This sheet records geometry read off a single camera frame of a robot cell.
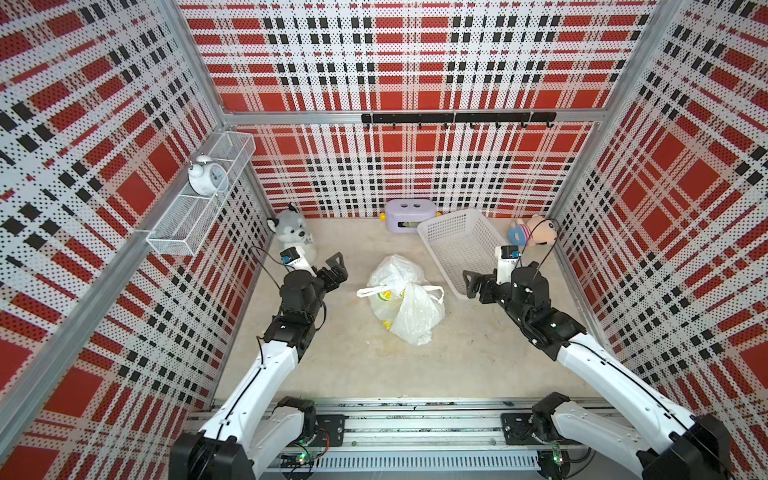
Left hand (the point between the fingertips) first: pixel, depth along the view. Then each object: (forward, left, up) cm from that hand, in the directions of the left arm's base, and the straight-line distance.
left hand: (336, 260), depth 80 cm
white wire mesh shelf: (+15, +50, -2) cm, 52 cm away
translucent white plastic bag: (-8, -19, -9) cm, 23 cm away
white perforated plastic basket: (+24, -40, -22) cm, 52 cm away
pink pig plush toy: (+20, -64, -12) cm, 68 cm away
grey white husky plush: (+16, +18, -6) cm, 25 cm away
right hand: (-4, -40, -1) cm, 40 cm away
